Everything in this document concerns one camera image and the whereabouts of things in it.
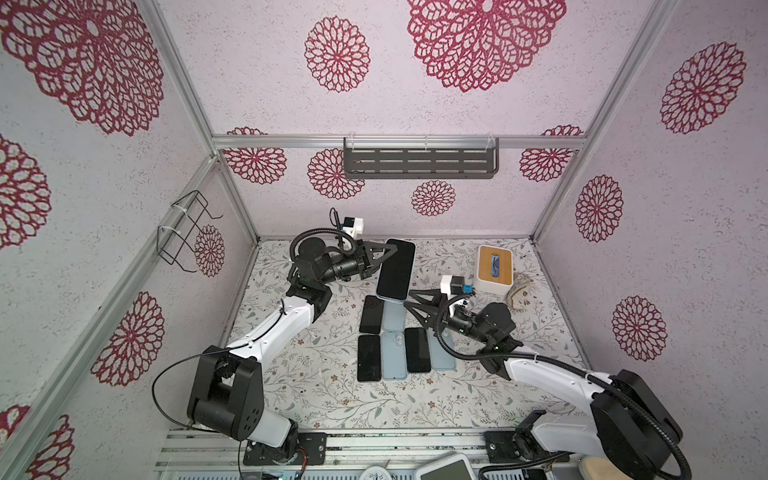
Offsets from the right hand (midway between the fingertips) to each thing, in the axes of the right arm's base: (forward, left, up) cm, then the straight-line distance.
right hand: (409, 295), depth 68 cm
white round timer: (-32, +7, -26) cm, 41 cm away
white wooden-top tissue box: (+31, -32, -29) cm, 53 cm away
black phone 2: (+11, +11, -28) cm, 32 cm away
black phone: (+3, +3, +4) cm, 6 cm away
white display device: (-30, -11, -26) cm, 41 cm away
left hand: (+8, +3, +5) cm, 10 cm away
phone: (-2, +3, -30) cm, 30 cm away
